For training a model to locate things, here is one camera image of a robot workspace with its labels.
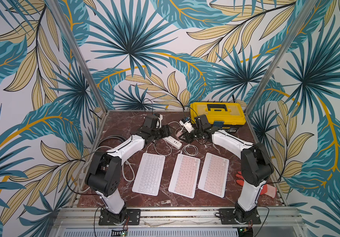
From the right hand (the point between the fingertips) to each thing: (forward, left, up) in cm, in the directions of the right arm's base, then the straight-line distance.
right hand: (181, 135), depth 92 cm
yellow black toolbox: (+12, -33, +6) cm, 36 cm away
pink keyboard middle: (-21, -1, -12) cm, 24 cm away
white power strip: (+2, +5, -9) cm, 11 cm away
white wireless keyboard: (-21, +20, -11) cm, 31 cm away
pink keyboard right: (-22, -18, -12) cm, 31 cm away
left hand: (0, +6, +4) cm, 8 cm away
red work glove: (-31, -47, -11) cm, 57 cm away
